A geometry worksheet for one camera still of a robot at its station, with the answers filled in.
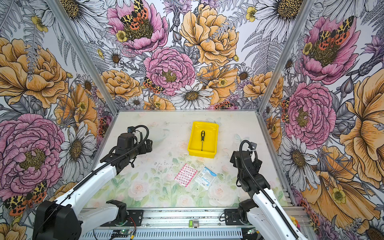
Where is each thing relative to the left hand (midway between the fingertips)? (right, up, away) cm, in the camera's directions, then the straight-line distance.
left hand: (144, 147), depth 85 cm
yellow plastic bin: (+38, -3, +15) cm, 41 cm away
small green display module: (+28, -33, -15) cm, 46 cm away
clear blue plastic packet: (+35, -18, +2) cm, 39 cm away
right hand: (+55, -6, -5) cm, 55 cm away
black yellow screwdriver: (+34, +3, +19) cm, 39 cm away
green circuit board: (-6, -38, -14) cm, 41 cm away
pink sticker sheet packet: (+23, -17, +4) cm, 29 cm away
